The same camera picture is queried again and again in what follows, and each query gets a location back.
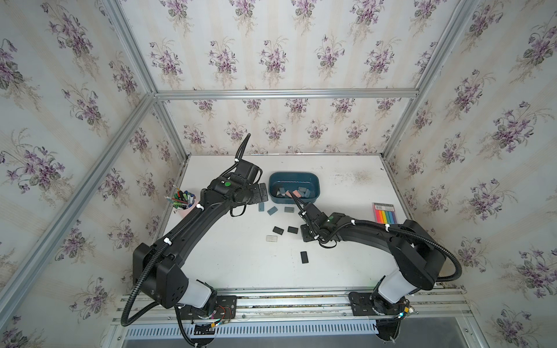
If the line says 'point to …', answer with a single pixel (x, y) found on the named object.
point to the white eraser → (271, 238)
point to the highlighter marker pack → (384, 213)
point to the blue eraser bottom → (282, 191)
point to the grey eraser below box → (289, 209)
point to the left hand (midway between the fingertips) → (255, 195)
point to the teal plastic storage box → (305, 185)
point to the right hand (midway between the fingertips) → (309, 233)
